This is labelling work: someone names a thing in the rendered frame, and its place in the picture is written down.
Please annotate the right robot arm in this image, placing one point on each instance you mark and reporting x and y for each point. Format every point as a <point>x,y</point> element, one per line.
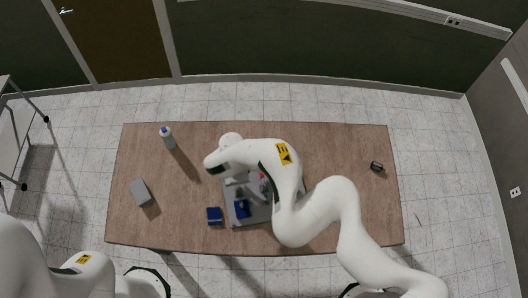
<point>335,199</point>

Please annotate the blue rectangular plate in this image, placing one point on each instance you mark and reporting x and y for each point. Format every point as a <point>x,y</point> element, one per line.
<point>242,213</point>

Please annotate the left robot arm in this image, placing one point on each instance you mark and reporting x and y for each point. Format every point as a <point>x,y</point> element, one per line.
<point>24,272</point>

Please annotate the white bottle with blue cap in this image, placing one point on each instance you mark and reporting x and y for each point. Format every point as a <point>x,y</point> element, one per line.
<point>167,137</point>

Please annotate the blue rectangular block with slot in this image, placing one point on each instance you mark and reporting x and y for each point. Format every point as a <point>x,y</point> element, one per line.
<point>214,216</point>

